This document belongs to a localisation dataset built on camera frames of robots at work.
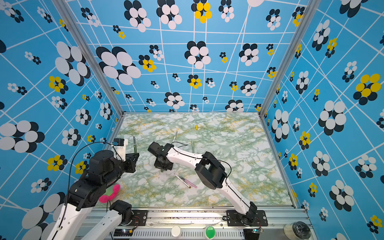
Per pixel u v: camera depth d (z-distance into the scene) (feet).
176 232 2.11
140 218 2.40
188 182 2.78
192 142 3.34
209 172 1.81
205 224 2.38
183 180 2.78
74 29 2.47
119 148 1.89
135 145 2.19
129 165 1.92
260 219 2.38
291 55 2.77
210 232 2.03
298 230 2.02
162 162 2.53
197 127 3.63
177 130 3.56
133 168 1.93
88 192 1.42
